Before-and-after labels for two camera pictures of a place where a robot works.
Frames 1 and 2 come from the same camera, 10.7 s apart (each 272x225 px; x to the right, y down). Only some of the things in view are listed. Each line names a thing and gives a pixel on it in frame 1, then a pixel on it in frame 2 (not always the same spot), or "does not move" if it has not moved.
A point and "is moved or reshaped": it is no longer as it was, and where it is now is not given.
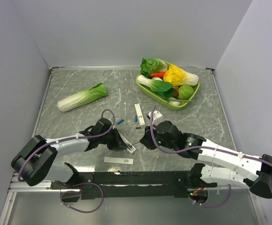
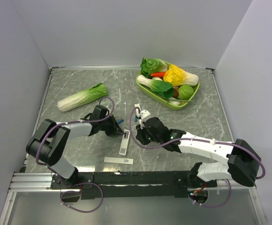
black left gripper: x=115 y=144 -> x=115 y=130
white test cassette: x=130 y=148 is moved or reshaped
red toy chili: x=160 y=74 does not move
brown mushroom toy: x=175 y=93 does not move
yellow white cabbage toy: x=177 y=77 does not move
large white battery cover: x=119 y=160 does not move
